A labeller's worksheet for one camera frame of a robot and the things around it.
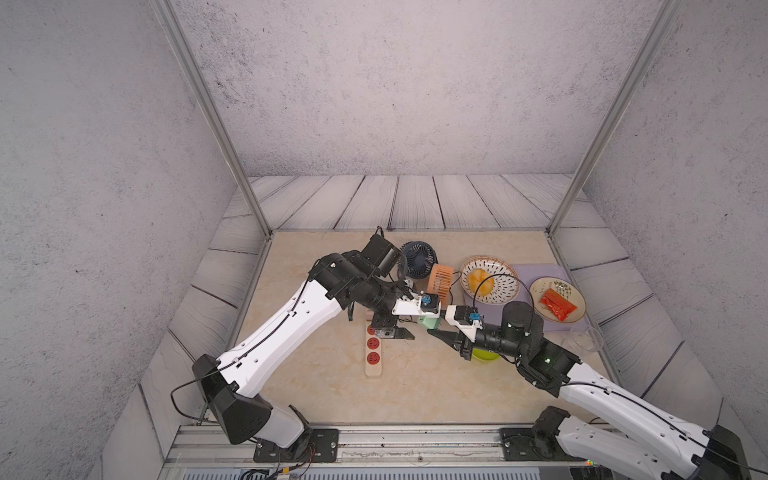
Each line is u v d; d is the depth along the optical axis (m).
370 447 0.74
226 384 0.39
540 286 1.02
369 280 0.52
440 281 0.93
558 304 0.97
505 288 1.02
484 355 0.83
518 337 0.56
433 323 0.66
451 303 0.79
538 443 0.65
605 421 0.49
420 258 1.02
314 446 0.72
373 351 0.87
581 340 0.90
